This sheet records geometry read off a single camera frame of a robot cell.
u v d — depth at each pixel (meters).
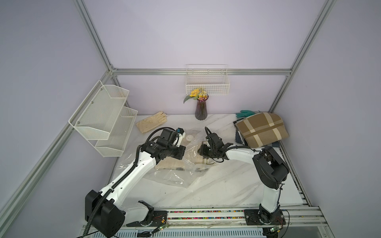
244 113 1.20
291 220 0.72
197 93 0.99
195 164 0.88
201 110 1.11
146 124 1.15
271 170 0.50
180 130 0.70
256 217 0.73
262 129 1.01
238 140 1.03
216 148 0.75
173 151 0.64
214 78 1.05
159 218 0.73
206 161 0.91
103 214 0.38
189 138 0.98
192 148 0.82
